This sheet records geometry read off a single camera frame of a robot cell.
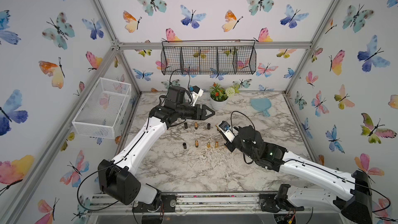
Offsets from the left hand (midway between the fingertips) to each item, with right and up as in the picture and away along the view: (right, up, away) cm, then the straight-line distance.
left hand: (211, 111), depth 71 cm
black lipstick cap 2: (-15, -20, +20) cm, 32 cm away
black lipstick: (-8, -10, +27) cm, 30 cm away
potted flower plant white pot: (+6, +9, +27) cm, 30 cm away
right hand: (+6, -7, 0) cm, 10 cm away
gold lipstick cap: (0, -20, +21) cm, 29 cm away
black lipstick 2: (-8, -19, +19) cm, 28 cm away
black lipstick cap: (-15, -10, +28) cm, 33 cm away
